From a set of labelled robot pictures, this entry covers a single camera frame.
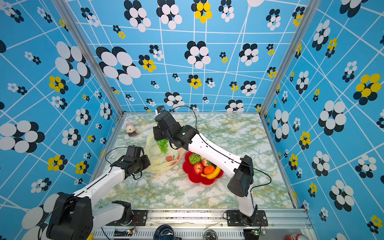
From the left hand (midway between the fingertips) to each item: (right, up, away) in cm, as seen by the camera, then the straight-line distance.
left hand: (150, 160), depth 89 cm
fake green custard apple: (+27, +2, -2) cm, 27 cm away
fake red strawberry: (+33, 0, -5) cm, 34 cm away
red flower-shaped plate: (+28, -9, -6) cm, 30 cm away
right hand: (+9, +20, -15) cm, 27 cm away
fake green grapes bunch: (+10, +10, -8) cm, 16 cm away
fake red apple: (+29, -3, -5) cm, 30 cm away
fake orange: (+35, -4, -4) cm, 36 cm away
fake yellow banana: (+39, -6, -6) cm, 40 cm away
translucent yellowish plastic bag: (+4, -2, +4) cm, 7 cm away
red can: (+70, -24, -29) cm, 79 cm away
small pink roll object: (-18, +20, +13) cm, 29 cm away
